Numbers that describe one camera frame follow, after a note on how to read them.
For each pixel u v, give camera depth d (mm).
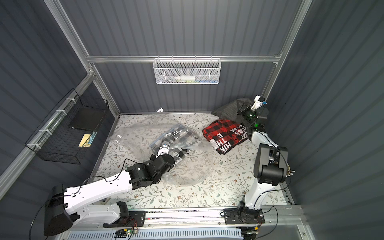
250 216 677
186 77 932
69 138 734
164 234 770
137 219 738
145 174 541
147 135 1079
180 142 938
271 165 495
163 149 649
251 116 773
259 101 798
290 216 754
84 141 645
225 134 977
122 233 722
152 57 1696
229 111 883
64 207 397
